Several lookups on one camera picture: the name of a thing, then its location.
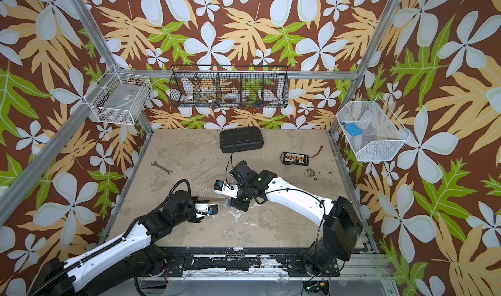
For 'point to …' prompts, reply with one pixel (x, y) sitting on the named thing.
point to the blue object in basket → (353, 129)
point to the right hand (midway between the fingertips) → (231, 199)
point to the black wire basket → (229, 86)
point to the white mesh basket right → (371, 132)
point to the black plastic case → (239, 139)
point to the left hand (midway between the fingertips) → (207, 195)
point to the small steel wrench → (169, 172)
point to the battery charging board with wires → (291, 158)
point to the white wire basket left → (120, 98)
